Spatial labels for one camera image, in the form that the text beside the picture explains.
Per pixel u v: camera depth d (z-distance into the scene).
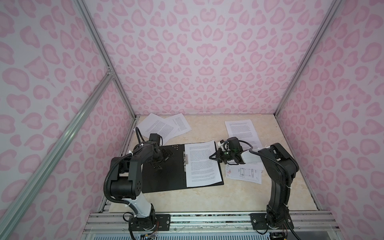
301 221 0.75
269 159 0.52
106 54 0.85
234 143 0.82
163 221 0.74
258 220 0.74
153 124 1.17
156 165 0.84
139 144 0.62
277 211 0.62
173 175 0.89
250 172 0.90
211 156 0.95
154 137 0.77
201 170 0.91
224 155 0.87
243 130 1.10
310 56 0.85
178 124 1.14
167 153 0.85
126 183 0.47
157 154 0.80
